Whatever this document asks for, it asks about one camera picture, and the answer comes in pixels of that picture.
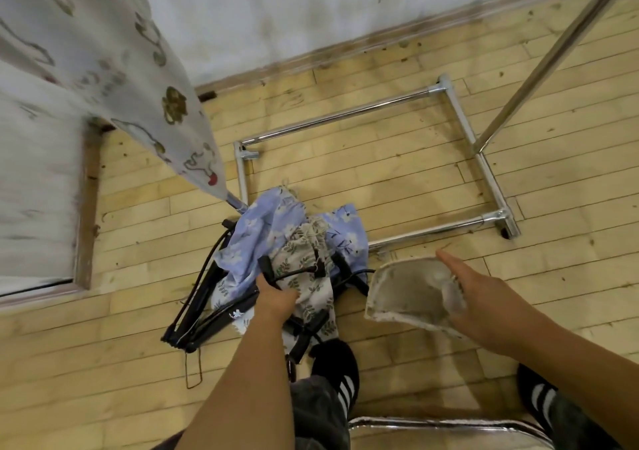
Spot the person's right hand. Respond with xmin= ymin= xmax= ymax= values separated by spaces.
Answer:
xmin=435 ymin=250 xmax=545 ymax=358

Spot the person's right forearm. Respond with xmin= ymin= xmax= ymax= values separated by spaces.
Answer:
xmin=504 ymin=314 xmax=639 ymax=450

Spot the person's left hand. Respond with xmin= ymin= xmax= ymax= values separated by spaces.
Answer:
xmin=253 ymin=274 xmax=302 ymax=327

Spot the black striped shoe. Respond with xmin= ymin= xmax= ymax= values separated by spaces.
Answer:
xmin=516 ymin=363 xmax=561 ymax=437
xmin=309 ymin=338 xmax=361 ymax=419

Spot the black striped right shoe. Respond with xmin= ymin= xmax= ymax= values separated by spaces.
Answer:
xmin=516 ymin=363 xmax=561 ymax=437

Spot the black striped left shoe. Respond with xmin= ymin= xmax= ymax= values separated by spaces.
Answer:
xmin=309 ymin=338 xmax=361 ymax=419

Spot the chrome clothes rack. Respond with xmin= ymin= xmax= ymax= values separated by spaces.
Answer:
xmin=224 ymin=0 xmax=639 ymax=257

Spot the person's left forearm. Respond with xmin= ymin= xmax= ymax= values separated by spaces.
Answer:
xmin=174 ymin=312 xmax=296 ymax=450

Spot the chrome chair frame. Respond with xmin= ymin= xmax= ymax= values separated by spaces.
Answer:
xmin=347 ymin=415 xmax=556 ymax=450

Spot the black baseboard strip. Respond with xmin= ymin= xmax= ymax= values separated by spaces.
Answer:
xmin=99 ymin=90 xmax=219 ymax=134

